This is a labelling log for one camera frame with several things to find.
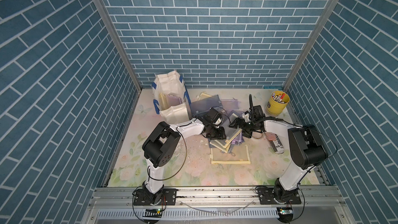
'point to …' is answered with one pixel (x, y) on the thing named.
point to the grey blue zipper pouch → (201, 106)
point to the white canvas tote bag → (171, 82)
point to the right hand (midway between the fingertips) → (235, 129)
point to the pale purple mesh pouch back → (230, 104)
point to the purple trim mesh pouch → (172, 100)
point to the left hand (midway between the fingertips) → (227, 138)
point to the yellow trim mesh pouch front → (239, 155)
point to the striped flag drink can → (274, 141)
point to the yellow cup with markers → (277, 102)
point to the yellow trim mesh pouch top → (163, 102)
